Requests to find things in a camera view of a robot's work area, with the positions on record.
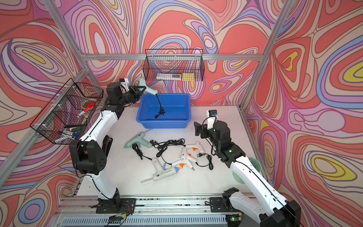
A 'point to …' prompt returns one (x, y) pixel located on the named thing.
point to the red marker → (90, 106)
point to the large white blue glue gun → (160, 172)
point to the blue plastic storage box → (164, 110)
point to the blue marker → (69, 133)
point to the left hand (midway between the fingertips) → (146, 87)
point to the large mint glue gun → (138, 139)
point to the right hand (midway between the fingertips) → (203, 124)
